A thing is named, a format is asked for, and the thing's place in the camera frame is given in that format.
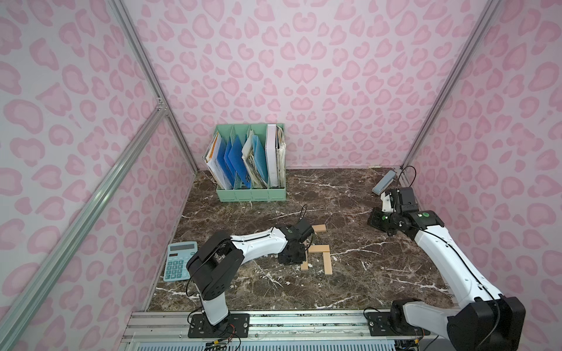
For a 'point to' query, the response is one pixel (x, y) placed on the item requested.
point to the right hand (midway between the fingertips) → (367, 217)
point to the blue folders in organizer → (236, 163)
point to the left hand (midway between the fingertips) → (301, 259)
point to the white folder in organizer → (271, 156)
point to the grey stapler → (383, 183)
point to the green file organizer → (252, 137)
